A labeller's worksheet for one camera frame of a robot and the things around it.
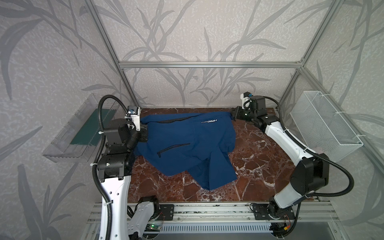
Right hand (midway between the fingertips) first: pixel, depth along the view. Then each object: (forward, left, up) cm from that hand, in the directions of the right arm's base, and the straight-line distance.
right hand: (232, 105), depth 84 cm
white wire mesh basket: (-22, -36, +6) cm, 43 cm away
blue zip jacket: (-17, +20, -12) cm, 29 cm away
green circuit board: (-55, +41, -27) cm, 74 cm away
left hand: (-19, +44, +12) cm, 49 cm away
